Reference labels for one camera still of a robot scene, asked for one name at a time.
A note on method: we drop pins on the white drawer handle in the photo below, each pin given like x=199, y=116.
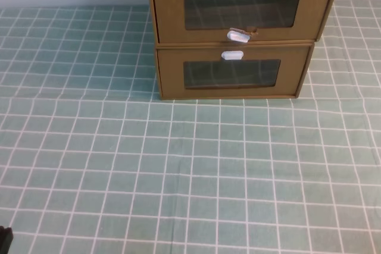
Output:
x=236, y=36
x=232, y=55

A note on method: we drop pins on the cardboard shoebox drawer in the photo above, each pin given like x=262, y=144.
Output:
x=169, y=13

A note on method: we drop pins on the lower cardboard shoebox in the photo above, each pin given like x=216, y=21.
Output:
x=267, y=70

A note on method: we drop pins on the cyan checkered tablecloth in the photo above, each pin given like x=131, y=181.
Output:
x=92, y=161

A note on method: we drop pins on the black object bottom left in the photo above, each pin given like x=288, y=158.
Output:
x=6, y=238

